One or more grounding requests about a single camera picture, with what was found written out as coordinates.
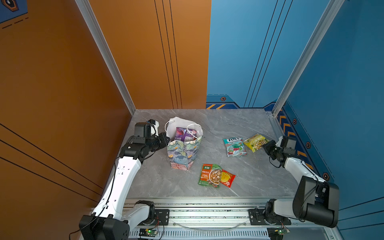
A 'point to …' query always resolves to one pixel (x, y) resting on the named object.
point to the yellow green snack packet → (256, 142)
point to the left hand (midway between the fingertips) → (170, 137)
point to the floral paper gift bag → (182, 154)
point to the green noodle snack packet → (210, 175)
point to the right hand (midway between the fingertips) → (261, 143)
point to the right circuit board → (276, 233)
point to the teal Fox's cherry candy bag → (235, 147)
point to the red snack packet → (227, 178)
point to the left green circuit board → (148, 232)
